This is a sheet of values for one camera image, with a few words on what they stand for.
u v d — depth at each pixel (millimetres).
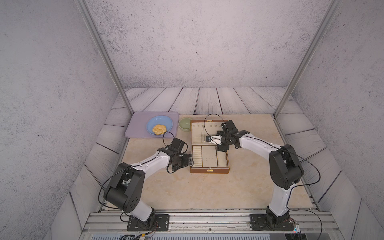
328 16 728
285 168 495
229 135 730
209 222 747
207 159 896
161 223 731
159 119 1159
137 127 1122
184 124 1088
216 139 829
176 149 723
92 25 758
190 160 815
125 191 440
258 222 728
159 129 1080
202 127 936
